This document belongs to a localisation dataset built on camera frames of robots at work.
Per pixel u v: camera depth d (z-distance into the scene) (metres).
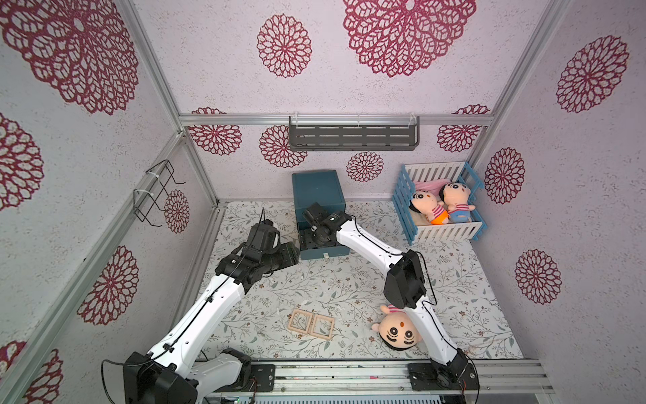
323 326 0.83
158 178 0.78
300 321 0.85
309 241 0.84
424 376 0.73
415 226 1.00
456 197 1.01
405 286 0.57
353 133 0.92
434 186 1.12
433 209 1.02
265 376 0.73
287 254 0.67
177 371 0.39
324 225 0.68
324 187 0.95
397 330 0.75
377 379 0.75
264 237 0.57
